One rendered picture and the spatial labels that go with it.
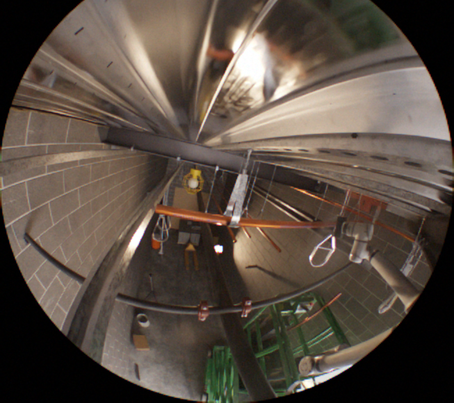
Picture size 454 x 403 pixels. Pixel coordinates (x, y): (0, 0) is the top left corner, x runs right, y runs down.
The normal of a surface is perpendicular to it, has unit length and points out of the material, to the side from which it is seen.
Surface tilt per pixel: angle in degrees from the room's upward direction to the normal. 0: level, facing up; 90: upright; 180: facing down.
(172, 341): 0
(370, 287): 90
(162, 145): 90
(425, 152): 90
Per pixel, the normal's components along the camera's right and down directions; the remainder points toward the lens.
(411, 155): -0.94, -0.22
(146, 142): 0.24, 0.18
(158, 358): 0.25, -0.96
